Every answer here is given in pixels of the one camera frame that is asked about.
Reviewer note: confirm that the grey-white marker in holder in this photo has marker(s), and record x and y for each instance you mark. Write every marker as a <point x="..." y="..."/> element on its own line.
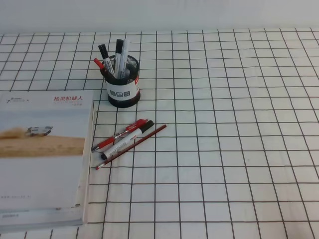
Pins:
<point x="123" y="59"/>

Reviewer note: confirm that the red ballpoint pen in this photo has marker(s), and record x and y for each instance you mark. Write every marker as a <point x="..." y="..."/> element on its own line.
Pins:
<point x="127" y="130"/>

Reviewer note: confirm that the red pen in holder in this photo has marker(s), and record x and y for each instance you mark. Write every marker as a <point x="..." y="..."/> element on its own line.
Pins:
<point x="101" y="66"/>

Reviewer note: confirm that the black-capped white marker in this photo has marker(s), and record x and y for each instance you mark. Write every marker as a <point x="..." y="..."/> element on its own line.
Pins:
<point x="123" y="142"/>

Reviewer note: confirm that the black mesh pen holder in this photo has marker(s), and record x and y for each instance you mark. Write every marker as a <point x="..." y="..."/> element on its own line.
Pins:
<point x="124" y="92"/>

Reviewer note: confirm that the dark red pencil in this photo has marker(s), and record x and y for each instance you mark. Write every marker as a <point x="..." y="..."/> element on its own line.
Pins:
<point x="130" y="147"/>

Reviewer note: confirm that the black-tipped white marker in holder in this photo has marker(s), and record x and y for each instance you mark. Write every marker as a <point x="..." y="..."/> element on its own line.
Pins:
<point x="117" y="58"/>

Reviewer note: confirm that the white robot brochure book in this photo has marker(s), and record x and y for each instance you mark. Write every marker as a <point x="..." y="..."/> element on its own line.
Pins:
<point x="45" y="153"/>

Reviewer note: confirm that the black-capped marker in holder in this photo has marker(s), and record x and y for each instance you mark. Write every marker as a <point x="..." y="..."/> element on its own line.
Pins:
<point x="106" y="59"/>

